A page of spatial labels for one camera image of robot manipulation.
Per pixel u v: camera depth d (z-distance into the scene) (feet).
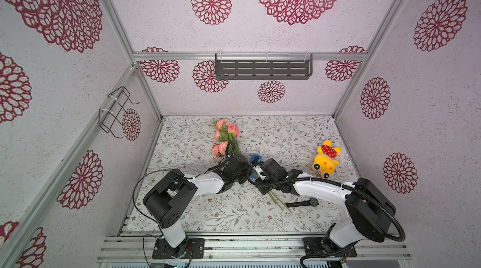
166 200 1.55
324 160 3.02
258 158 3.19
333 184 1.66
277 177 2.21
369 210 1.44
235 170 2.33
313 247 2.43
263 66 3.03
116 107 2.62
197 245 2.45
